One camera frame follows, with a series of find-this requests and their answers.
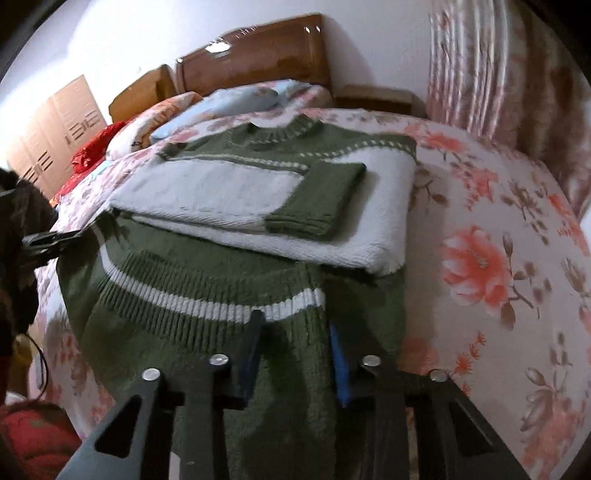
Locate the large carved wooden headboard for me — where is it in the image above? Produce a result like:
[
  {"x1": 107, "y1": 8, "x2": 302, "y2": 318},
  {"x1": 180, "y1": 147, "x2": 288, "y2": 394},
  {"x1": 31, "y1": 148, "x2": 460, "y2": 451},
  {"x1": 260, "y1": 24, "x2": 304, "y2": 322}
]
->
[{"x1": 175, "y1": 14, "x2": 333, "y2": 97}]

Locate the orange floral quilt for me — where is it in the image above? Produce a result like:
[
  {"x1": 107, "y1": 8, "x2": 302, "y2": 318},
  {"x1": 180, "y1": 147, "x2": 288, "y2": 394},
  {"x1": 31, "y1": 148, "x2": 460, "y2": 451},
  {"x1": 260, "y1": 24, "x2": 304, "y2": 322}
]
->
[{"x1": 107, "y1": 91, "x2": 204, "y2": 158}]

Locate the red quilt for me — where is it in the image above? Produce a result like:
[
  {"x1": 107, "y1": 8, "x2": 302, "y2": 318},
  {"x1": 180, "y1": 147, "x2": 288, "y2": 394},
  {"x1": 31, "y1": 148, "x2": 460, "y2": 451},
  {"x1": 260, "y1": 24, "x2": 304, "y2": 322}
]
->
[{"x1": 48, "y1": 121, "x2": 127, "y2": 206}]

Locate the light blue floral pillow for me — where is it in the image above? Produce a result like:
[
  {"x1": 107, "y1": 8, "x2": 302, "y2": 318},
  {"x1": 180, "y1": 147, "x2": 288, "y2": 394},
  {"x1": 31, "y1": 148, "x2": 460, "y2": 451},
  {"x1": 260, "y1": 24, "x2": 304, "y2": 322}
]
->
[{"x1": 150, "y1": 79, "x2": 310, "y2": 141}]

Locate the green and white knit sweater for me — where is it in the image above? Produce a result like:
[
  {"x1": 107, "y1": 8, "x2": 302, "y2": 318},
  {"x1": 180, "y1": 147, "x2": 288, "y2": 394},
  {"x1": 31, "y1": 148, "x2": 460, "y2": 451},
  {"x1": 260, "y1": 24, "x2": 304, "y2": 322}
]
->
[{"x1": 55, "y1": 113, "x2": 419, "y2": 480}]

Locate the small wooden headboard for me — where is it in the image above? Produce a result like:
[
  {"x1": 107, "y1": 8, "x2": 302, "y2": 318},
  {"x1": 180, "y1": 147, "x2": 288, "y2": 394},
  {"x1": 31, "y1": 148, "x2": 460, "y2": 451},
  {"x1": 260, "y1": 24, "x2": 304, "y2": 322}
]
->
[{"x1": 108, "y1": 65, "x2": 176, "y2": 123}]

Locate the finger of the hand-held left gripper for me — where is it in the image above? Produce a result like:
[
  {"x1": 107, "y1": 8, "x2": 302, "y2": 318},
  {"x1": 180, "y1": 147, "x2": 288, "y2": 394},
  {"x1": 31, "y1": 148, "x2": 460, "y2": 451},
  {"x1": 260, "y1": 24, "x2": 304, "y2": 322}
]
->
[
  {"x1": 55, "y1": 309, "x2": 266, "y2": 480},
  {"x1": 21, "y1": 226, "x2": 107, "y2": 266},
  {"x1": 329, "y1": 323, "x2": 532, "y2": 480}
]

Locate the pink floral bed sheet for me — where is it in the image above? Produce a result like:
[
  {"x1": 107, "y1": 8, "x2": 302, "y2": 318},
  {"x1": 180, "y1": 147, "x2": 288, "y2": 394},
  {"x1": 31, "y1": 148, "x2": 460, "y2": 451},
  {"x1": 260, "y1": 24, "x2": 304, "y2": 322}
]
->
[{"x1": 28, "y1": 106, "x2": 591, "y2": 480}]

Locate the thin black cable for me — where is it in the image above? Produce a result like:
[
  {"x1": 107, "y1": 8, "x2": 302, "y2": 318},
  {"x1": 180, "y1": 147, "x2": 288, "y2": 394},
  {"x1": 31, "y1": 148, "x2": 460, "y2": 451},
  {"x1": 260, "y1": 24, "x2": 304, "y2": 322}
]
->
[{"x1": 16, "y1": 332, "x2": 49, "y2": 398}]

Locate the wooden nightstand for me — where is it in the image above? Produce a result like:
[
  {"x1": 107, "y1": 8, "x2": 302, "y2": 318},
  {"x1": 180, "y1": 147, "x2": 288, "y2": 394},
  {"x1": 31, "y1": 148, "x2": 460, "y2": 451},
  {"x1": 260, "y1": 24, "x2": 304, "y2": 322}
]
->
[{"x1": 332, "y1": 85, "x2": 426, "y2": 116}]

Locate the red floral cloth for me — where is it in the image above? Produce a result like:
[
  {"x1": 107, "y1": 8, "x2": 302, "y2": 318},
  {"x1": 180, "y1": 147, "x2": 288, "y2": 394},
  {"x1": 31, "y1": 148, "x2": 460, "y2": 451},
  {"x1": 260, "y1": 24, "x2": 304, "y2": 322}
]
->
[{"x1": 0, "y1": 401, "x2": 81, "y2": 480}]

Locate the light wooden wardrobe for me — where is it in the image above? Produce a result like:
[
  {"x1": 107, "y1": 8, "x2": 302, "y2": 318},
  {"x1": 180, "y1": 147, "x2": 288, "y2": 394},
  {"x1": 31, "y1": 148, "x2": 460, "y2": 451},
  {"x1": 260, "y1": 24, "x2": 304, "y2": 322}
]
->
[{"x1": 7, "y1": 75, "x2": 108, "y2": 199}]

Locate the floral curtain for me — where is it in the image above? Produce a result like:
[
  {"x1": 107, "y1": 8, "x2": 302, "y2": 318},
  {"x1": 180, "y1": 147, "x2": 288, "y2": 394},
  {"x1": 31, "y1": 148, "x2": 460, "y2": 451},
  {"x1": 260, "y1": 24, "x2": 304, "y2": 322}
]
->
[{"x1": 425, "y1": 0, "x2": 591, "y2": 208}]

